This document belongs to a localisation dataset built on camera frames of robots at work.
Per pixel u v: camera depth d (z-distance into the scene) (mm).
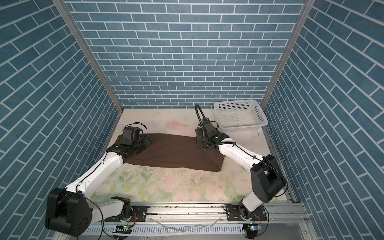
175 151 1017
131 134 638
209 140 658
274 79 1021
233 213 737
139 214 736
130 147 618
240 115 1180
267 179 442
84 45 828
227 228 706
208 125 671
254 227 711
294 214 757
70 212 387
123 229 722
